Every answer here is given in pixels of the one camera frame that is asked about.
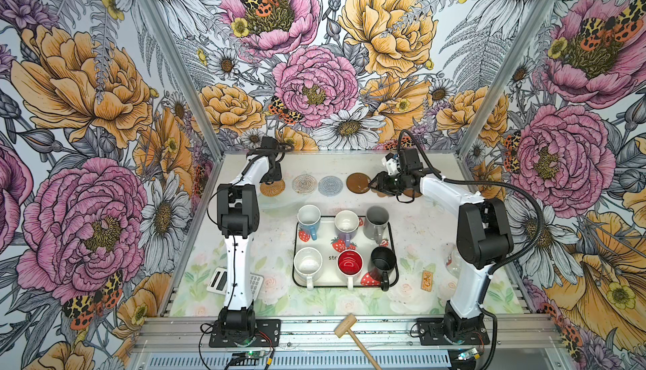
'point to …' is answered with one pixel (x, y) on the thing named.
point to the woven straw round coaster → (273, 189)
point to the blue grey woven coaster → (330, 186)
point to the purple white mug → (346, 223)
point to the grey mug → (377, 218)
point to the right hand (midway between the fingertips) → (373, 192)
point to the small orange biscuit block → (426, 281)
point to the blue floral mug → (309, 218)
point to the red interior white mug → (350, 262)
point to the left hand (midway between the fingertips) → (269, 182)
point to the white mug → (307, 263)
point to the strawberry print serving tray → (341, 249)
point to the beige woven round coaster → (304, 183)
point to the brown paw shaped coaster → (381, 194)
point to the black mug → (384, 260)
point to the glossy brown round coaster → (358, 182)
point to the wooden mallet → (346, 323)
